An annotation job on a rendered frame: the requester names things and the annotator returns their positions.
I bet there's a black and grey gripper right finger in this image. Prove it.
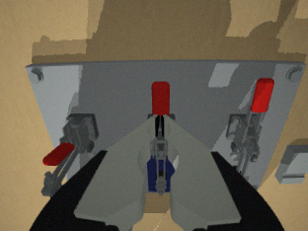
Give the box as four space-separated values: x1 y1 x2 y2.
161 115 285 231

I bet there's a grey metal fixture plate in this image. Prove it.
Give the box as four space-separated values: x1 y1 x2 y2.
25 59 306 190

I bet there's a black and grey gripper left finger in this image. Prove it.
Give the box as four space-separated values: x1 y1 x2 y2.
30 115 160 231

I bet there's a dark blue block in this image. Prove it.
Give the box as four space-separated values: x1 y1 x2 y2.
147 155 175 193

